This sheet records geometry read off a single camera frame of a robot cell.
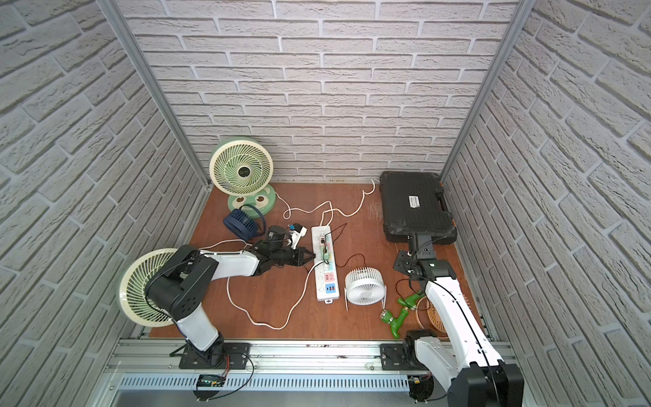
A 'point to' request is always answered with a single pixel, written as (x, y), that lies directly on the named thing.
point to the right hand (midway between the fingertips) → (405, 261)
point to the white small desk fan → (364, 286)
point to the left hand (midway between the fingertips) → (309, 248)
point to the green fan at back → (242, 169)
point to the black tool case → (414, 203)
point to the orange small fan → (427, 316)
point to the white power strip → (326, 282)
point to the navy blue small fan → (242, 225)
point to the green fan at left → (131, 295)
